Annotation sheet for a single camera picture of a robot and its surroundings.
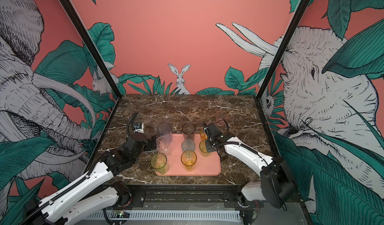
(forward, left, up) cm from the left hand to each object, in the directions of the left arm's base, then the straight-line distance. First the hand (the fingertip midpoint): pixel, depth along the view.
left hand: (147, 134), depth 78 cm
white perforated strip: (-34, -11, -18) cm, 40 cm away
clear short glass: (-1, -7, -8) cm, 11 cm away
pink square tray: (-12, -33, -16) cm, 38 cm away
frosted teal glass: (0, -21, -12) cm, 24 cm away
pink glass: (+23, -46, -16) cm, 54 cm away
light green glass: (-10, -4, -14) cm, 18 cm away
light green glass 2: (-5, -30, -10) cm, 32 cm away
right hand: (-2, -33, -9) cm, 35 cm away
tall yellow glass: (-10, -21, -11) cm, 26 cm away
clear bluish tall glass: (+10, -6, -12) cm, 17 cm away
